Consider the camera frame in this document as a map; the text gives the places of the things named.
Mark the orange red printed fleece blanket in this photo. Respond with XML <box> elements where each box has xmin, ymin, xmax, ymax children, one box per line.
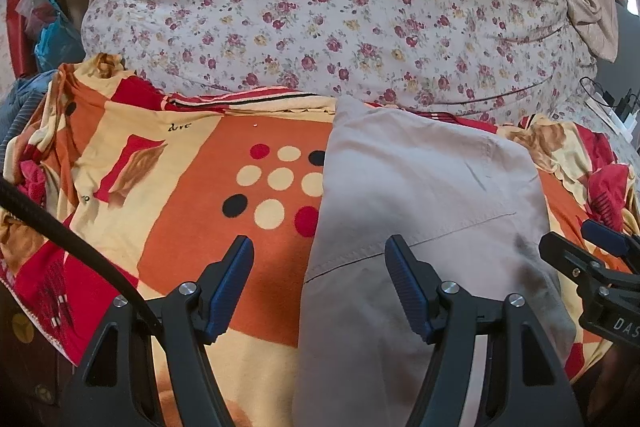
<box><xmin>0</xmin><ymin>54</ymin><xmax>640</xmax><ymax>427</ymax></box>

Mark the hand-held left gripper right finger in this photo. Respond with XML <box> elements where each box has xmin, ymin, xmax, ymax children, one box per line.
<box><xmin>384</xmin><ymin>234</ymin><xmax>583</xmax><ymax>427</ymax></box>

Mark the red box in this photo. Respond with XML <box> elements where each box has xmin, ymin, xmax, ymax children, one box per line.
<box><xmin>9</xmin><ymin>0</ymin><xmax>42</xmax><ymax>78</ymax></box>

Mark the beige zip jacket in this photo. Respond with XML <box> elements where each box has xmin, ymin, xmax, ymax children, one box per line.
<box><xmin>292</xmin><ymin>94</ymin><xmax>578</xmax><ymax>427</ymax></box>

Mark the dark wooden furniture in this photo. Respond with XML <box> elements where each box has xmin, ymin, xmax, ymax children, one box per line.
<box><xmin>0</xmin><ymin>284</ymin><xmax>81</xmax><ymax>427</ymax></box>

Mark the blue plastic bag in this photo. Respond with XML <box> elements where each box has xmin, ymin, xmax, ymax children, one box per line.
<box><xmin>34</xmin><ymin>0</ymin><xmax>87</xmax><ymax>74</ymax></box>

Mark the floral quilt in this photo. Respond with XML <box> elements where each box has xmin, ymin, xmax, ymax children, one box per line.
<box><xmin>80</xmin><ymin>0</ymin><xmax>601</xmax><ymax>122</ymax></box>

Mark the blue-grey striped cloth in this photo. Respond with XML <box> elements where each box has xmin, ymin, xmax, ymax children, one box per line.
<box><xmin>0</xmin><ymin>74</ymin><xmax>57</xmax><ymax>148</ymax></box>

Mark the black charger cable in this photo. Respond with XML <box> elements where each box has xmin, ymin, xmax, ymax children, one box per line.
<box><xmin>580</xmin><ymin>77</ymin><xmax>621</xmax><ymax>118</ymax></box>

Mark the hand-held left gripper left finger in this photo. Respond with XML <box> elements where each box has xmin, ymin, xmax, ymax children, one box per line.
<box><xmin>62</xmin><ymin>234</ymin><xmax>256</xmax><ymax>427</ymax></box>

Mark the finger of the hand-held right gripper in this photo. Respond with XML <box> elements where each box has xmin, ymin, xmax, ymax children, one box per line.
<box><xmin>539</xmin><ymin>232</ymin><xmax>640</xmax><ymax>294</ymax></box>
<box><xmin>581</xmin><ymin>218</ymin><xmax>640</xmax><ymax>258</ymax></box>

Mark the white power strip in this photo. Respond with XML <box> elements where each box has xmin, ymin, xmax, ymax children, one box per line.
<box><xmin>587</xmin><ymin>99</ymin><xmax>640</xmax><ymax>140</ymax></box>

